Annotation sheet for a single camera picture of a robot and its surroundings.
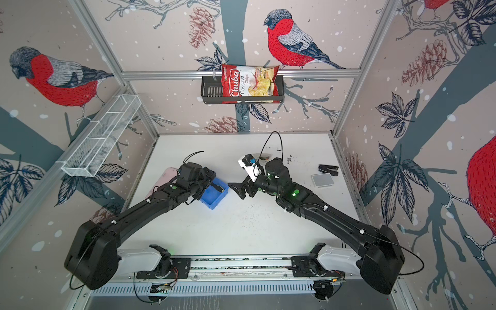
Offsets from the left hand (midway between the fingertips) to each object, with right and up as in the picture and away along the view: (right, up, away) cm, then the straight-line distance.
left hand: (216, 174), depth 86 cm
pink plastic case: (-29, -3, +14) cm, 32 cm away
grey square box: (+53, -5, +12) cm, 54 cm away
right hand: (+11, +2, -14) cm, 18 cm away
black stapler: (+59, 0, +16) cm, 61 cm away
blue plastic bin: (-3, -12, +6) cm, 14 cm away
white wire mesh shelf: (-46, +17, -8) cm, 49 cm away
